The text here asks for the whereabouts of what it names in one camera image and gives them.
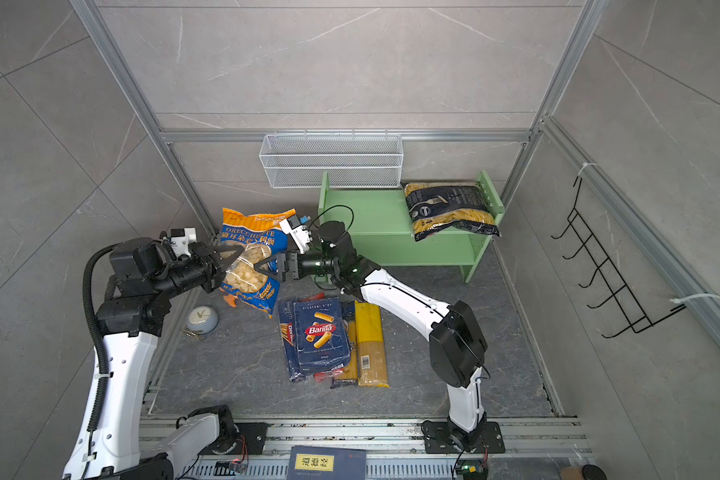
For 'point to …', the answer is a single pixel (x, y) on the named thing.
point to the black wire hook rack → (631, 312)
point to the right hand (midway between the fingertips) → (264, 266)
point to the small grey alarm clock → (203, 318)
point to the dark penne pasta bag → (431, 205)
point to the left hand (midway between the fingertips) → (244, 243)
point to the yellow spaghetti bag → (370, 346)
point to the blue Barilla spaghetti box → (287, 313)
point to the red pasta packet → (321, 376)
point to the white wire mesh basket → (351, 160)
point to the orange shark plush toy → (231, 300)
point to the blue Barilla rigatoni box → (321, 334)
